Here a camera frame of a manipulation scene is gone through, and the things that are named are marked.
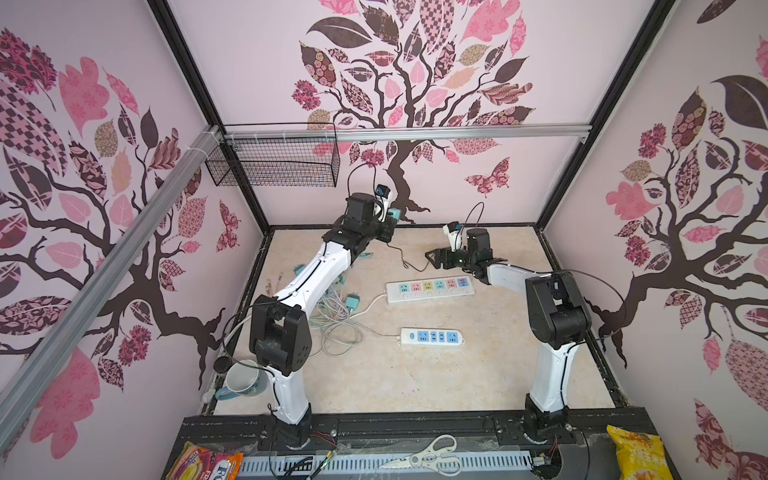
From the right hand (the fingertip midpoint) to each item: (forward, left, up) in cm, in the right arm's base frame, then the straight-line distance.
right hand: (437, 247), depth 99 cm
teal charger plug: (-3, +14, +18) cm, 23 cm away
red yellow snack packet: (-59, +61, -7) cm, 85 cm away
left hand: (-2, +16, +15) cm, 22 cm away
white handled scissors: (-58, +5, -10) cm, 59 cm away
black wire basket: (+21, +43, +24) cm, 54 cm away
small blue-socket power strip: (-29, +4, -8) cm, 30 cm away
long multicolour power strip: (-13, +12, -8) cm, 19 cm away
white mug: (-41, +54, -3) cm, 68 cm away
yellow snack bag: (-59, -41, -6) cm, 72 cm away
